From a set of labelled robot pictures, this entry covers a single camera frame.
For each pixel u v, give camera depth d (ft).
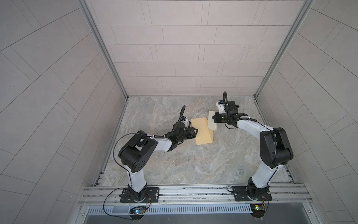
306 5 2.32
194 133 2.70
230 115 2.40
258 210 2.23
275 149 1.56
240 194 2.33
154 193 2.33
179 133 2.37
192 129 2.70
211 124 3.16
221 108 2.78
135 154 1.54
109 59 3.03
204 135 3.08
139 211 2.11
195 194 2.38
